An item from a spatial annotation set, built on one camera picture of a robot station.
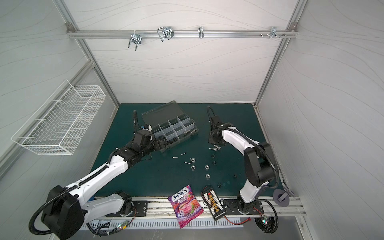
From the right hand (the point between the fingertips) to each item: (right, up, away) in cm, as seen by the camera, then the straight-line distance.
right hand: (217, 137), depth 93 cm
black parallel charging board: (-5, -30, -19) cm, 36 cm away
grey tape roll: (+31, -29, -17) cm, 46 cm away
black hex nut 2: (-2, -15, -4) cm, 16 cm away
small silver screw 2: (-22, -11, 0) cm, 25 cm away
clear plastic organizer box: (-30, +7, +9) cm, 32 cm away
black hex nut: (-3, -12, -2) cm, 12 cm away
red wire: (+13, -37, -21) cm, 44 cm away
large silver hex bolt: (+1, -7, +3) cm, 8 cm away
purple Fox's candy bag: (-18, -31, -20) cm, 41 cm away
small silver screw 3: (-18, -16, -2) cm, 24 cm away
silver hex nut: (-15, -14, -2) cm, 21 cm away
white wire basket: (-77, +9, -24) cm, 81 cm away
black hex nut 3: (+9, -20, -10) cm, 25 cm away
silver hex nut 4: (-7, -21, -9) cm, 24 cm away
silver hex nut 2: (-15, -17, -6) cm, 23 cm away
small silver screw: (-26, -12, -2) cm, 29 cm away
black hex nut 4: (0, -25, -12) cm, 28 cm away
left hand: (-33, +1, -9) cm, 34 cm away
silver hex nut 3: (-7, -17, -6) cm, 19 cm away
